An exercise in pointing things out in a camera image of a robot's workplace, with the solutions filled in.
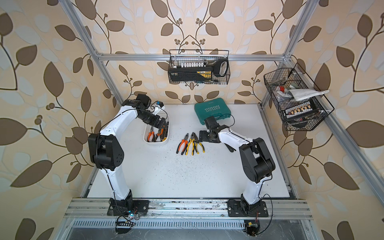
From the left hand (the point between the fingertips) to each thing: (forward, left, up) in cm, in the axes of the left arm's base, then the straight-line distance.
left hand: (161, 122), depth 90 cm
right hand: (-3, -28, -11) cm, 30 cm away
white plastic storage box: (+2, +12, -11) cm, 16 cm away
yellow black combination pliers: (-3, -18, -14) cm, 23 cm away
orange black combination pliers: (-3, -14, -15) cm, 21 cm away
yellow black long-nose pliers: (-4, -21, -15) cm, 27 cm away
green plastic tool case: (+23, -36, -10) cm, 44 cm away
